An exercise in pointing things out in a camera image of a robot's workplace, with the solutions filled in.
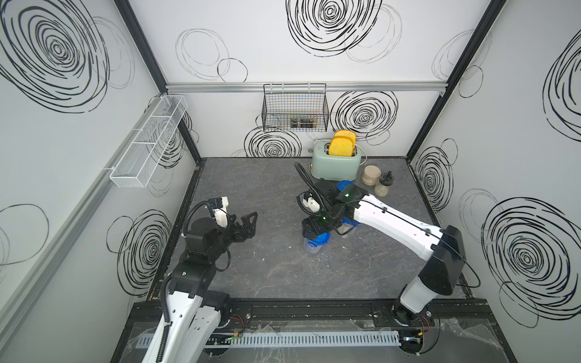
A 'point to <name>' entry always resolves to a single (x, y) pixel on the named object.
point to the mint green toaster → (324, 166)
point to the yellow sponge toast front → (341, 147)
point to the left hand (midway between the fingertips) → (246, 215)
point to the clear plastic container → (313, 249)
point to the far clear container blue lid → (341, 184)
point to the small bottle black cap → (381, 187)
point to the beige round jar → (371, 175)
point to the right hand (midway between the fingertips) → (313, 230)
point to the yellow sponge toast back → (346, 134)
